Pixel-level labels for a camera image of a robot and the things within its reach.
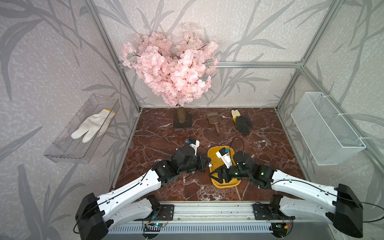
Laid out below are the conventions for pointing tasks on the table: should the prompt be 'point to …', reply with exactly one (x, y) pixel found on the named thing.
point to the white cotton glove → (96, 124)
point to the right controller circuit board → (279, 228)
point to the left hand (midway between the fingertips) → (211, 162)
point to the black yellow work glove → (242, 124)
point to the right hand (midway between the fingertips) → (211, 173)
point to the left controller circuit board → (153, 227)
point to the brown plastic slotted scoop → (214, 118)
